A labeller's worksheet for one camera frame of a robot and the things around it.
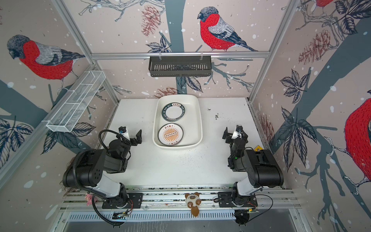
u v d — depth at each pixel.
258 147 0.92
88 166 0.47
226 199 0.73
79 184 0.44
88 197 0.72
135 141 0.82
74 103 0.77
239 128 0.77
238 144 0.71
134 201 0.73
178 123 1.04
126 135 0.78
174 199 0.76
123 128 0.76
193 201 0.70
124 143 0.78
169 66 1.07
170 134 0.98
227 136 0.83
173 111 1.11
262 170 0.45
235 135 0.78
